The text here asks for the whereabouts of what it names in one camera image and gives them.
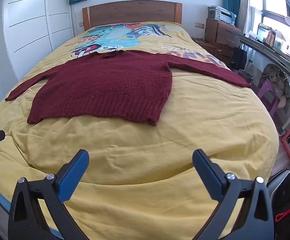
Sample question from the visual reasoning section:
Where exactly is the window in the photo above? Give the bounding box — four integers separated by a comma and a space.
247, 0, 290, 55

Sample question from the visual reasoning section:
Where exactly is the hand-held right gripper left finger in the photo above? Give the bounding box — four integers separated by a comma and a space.
8, 149, 90, 240

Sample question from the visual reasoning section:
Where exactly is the low wooden nightstand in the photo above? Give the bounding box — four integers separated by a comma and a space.
193, 39, 235, 67

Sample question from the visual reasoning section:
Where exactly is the bed with yellow printed cover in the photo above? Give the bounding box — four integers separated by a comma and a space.
0, 21, 280, 240

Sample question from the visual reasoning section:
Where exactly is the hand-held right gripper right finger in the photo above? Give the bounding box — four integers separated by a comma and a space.
192, 149, 275, 240

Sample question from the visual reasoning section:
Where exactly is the wooden dresser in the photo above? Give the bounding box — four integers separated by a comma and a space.
204, 18, 242, 48

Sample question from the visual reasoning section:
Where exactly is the white printer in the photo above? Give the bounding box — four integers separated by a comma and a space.
207, 6, 236, 25

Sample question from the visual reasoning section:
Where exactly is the dark red knitted sweater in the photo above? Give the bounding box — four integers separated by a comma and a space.
5, 50, 252, 127

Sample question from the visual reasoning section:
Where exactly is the pink plastic stool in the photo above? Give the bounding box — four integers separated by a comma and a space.
257, 79, 281, 119

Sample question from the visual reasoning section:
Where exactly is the wooden bed headboard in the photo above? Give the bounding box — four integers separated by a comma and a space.
82, 0, 183, 32

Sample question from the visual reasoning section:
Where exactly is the white wardrobe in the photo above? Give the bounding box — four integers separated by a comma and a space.
0, 0, 75, 110

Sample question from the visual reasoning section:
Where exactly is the pink chair with clothes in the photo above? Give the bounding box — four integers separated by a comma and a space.
260, 64, 290, 113

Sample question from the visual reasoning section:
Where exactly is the black bag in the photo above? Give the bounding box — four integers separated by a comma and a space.
232, 44, 247, 72

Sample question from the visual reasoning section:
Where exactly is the black backpack with red strap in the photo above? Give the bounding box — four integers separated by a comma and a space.
267, 166, 290, 240

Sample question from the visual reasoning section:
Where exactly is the glass desk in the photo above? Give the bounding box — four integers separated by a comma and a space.
240, 34, 290, 90

